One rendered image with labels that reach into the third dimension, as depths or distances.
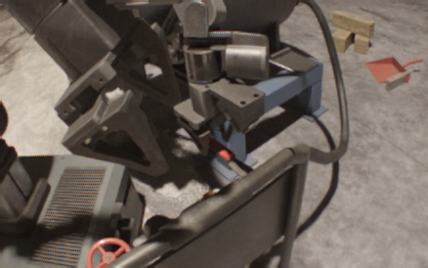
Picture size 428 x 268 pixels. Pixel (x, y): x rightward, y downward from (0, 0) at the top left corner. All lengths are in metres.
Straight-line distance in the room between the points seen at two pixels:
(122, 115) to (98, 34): 0.06
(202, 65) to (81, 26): 0.29
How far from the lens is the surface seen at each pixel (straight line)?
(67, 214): 0.89
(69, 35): 0.24
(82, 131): 0.23
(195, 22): 0.47
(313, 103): 1.46
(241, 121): 0.46
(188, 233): 0.38
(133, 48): 0.26
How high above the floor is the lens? 0.87
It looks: 39 degrees down
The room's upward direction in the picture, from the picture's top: 7 degrees counter-clockwise
